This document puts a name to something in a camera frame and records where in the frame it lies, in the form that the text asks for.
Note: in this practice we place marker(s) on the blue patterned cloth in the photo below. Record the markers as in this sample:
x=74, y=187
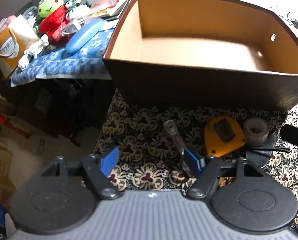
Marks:
x=64, y=66

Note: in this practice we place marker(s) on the brown cardboard box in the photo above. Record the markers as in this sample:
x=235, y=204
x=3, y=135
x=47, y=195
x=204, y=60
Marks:
x=188, y=90

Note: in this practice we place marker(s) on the stack of books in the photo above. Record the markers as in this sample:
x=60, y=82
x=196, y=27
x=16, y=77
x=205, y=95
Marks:
x=109, y=5

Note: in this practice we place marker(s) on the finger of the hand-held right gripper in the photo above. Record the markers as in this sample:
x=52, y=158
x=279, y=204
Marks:
x=292, y=135

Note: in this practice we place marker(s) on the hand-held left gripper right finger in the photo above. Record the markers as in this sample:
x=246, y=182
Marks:
x=192, y=161

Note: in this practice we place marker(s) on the floral patterned tablecloth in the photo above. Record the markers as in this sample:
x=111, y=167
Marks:
x=144, y=130

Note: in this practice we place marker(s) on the blue glasses case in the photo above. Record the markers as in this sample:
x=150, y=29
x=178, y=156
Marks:
x=82, y=36

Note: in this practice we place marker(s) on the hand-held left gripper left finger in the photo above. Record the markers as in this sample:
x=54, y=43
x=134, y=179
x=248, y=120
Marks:
x=109, y=161

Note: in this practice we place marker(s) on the clear tape roll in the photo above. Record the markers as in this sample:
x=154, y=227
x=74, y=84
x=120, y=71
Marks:
x=256, y=132

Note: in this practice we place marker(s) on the clear plastic pen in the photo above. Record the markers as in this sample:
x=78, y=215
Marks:
x=172, y=135

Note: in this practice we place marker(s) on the yellow tape measure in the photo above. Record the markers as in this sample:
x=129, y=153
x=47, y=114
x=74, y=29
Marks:
x=213, y=142

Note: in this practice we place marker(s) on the cardboard boxes on floor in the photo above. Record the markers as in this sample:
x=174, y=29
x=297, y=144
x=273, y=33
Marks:
x=1, y=162

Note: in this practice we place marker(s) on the green frog plush toy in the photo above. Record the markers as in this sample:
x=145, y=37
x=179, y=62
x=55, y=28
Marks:
x=50, y=8

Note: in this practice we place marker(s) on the white panda plush toy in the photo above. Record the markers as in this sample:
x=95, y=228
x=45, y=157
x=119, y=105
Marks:
x=74, y=7

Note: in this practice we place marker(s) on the brown pine cone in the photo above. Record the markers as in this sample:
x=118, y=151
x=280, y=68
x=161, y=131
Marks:
x=225, y=181

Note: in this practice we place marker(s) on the tan paper bag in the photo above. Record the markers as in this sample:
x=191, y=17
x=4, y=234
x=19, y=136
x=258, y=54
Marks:
x=13, y=42

